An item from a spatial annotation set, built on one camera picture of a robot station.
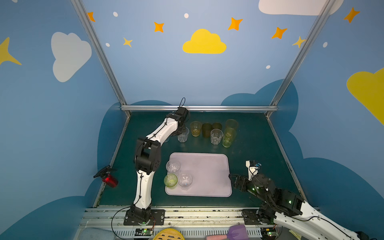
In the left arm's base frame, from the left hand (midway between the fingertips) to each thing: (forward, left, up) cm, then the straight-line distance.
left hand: (180, 130), depth 99 cm
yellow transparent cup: (+9, -10, -6) cm, 15 cm away
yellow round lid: (-56, +2, -7) cm, 56 cm away
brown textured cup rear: (+7, -25, -2) cm, 26 cm away
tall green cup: (-2, -33, -2) cm, 33 cm away
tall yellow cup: (+4, -34, +4) cm, 35 cm away
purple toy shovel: (-55, -30, -9) cm, 63 cm away
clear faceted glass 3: (+1, -25, -6) cm, 26 cm away
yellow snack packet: (-56, -59, -8) cm, 82 cm away
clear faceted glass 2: (-30, -4, -9) cm, 32 cm away
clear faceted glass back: (0, -1, -8) cm, 8 cm away
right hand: (-32, -30, +5) cm, 44 cm away
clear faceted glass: (-23, +3, -6) cm, 24 cm away
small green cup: (-31, +4, -9) cm, 32 cm away
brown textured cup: (+5, -18, -2) cm, 19 cm away
